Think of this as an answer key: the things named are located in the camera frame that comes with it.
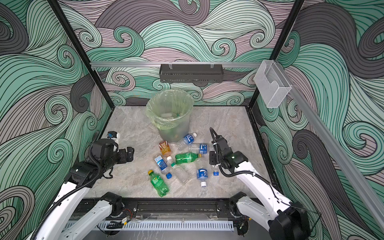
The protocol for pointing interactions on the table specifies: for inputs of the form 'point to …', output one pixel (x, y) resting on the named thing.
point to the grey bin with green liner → (169, 111)
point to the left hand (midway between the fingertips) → (125, 148)
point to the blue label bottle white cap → (201, 148)
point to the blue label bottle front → (202, 175)
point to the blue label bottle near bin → (187, 140)
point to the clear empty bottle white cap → (180, 172)
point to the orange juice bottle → (165, 147)
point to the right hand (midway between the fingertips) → (213, 156)
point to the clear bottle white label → (168, 115)
